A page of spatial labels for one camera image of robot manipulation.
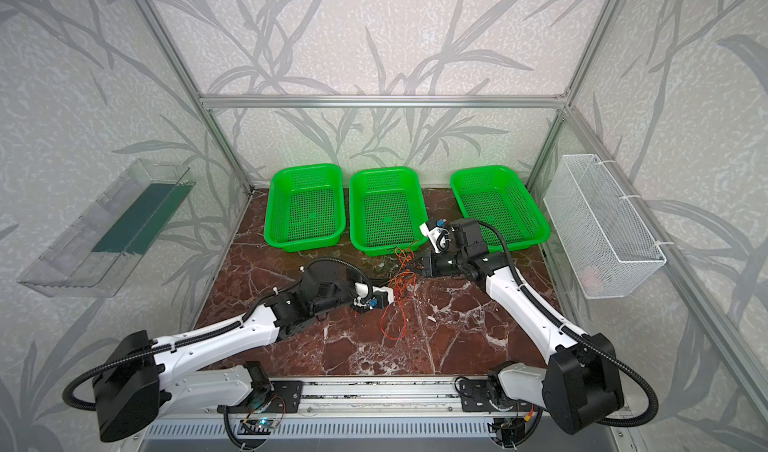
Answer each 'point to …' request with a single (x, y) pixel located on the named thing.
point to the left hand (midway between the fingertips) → (388, 267)
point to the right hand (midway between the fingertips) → (413, 255)
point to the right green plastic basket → (491, 193)
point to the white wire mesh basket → (602, 238)
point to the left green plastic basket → (305, 207)
